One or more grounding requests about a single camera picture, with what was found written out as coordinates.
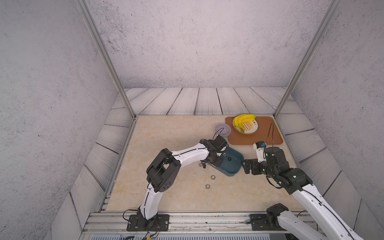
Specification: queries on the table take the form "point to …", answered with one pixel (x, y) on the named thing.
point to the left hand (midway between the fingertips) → (220, 163)
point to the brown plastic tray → (268, 131)
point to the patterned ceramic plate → (250, 127)
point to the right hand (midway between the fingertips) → (251, 161)
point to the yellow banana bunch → (240, 119)
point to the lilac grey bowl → (223, 129)
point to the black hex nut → (204, 166)
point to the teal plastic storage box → (232, 162)
